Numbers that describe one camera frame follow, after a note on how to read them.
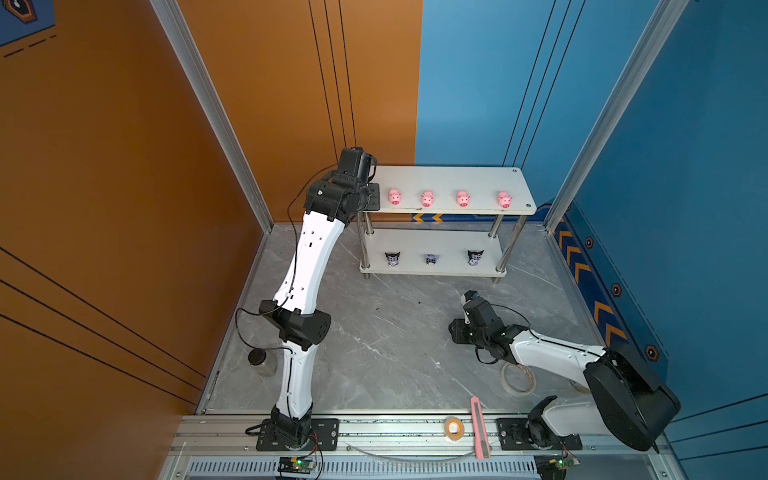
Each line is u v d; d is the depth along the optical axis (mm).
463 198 763
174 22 706
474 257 965
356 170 567
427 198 770
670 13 695
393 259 965
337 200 511
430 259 968
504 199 757
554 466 700
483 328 682
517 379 825
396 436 756
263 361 767
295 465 706
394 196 771
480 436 725
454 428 754
